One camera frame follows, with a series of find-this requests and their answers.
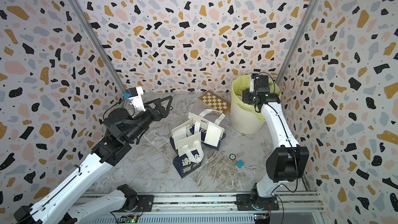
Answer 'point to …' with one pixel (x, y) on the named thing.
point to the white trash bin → (245, 118)
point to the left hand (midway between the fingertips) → (167, 98)
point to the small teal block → (240, 164)
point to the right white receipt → (213, 135)
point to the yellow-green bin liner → (242, 83)
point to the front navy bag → (190, 154)
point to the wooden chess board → (215, 102)
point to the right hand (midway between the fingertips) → (250, 93)
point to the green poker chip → (232, 156)
